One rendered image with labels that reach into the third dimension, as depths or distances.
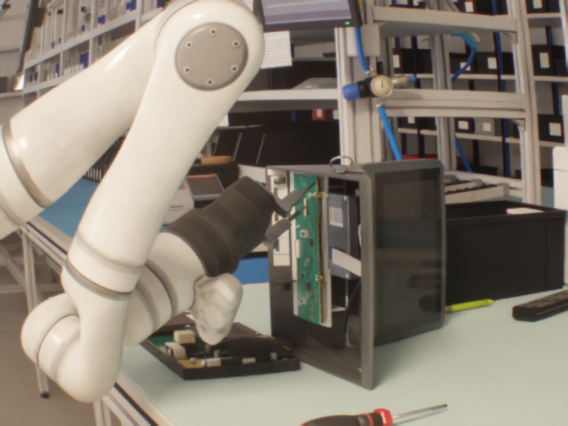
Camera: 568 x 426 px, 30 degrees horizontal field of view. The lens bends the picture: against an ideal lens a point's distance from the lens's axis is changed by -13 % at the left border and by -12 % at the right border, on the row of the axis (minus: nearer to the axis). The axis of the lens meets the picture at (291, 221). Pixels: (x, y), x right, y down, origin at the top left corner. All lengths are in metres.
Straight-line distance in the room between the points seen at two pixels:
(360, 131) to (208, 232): 1.77
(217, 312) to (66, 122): 0.26
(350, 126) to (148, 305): 1.84
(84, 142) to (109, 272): 0.11
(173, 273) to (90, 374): 0.15
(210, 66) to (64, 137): 0.14
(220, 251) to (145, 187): 0.20
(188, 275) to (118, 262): 0.14
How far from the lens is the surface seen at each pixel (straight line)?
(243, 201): 1.17
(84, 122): 0.97
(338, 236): 1.22
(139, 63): 0.99
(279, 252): 1.34
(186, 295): 1.11
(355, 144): 2.89
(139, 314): 1.07
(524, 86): 3.13
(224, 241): 1.14
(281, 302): 1.35
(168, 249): 1.11
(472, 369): 1.21
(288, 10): 2.63
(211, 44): 0.91
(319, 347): 1.35
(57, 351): 1.03
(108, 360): 1.02
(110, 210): 0.97
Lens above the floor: 1.29
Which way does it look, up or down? 6 degrees down
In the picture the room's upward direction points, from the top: 2 degrees counter-clockwise
